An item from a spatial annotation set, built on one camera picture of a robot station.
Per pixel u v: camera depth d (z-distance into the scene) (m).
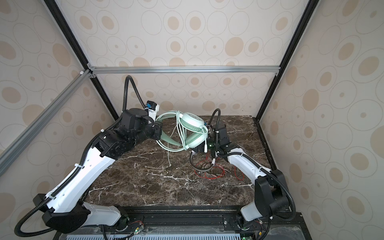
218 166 0.94
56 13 0.69
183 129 0.59
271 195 0.43
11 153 0.52
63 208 0.37
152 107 0.54
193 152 0.95
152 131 0.57
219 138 0.64
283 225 0.74
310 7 0.68
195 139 0.58
